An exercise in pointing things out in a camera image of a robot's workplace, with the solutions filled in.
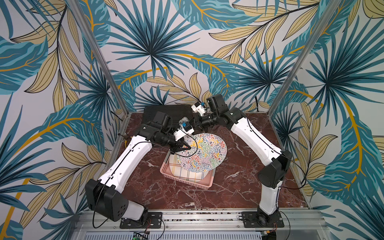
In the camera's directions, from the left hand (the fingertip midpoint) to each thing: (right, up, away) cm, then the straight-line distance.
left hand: (187, 148), depth 71 cm
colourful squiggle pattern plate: (+10, -2, +2) cm, 10 cm away
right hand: (-2, +10, 0) cm, 10 cm away
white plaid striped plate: (-3, -18, +17) cm, 25 cm away
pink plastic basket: (+9, -20, +6) cm, 22 cm away
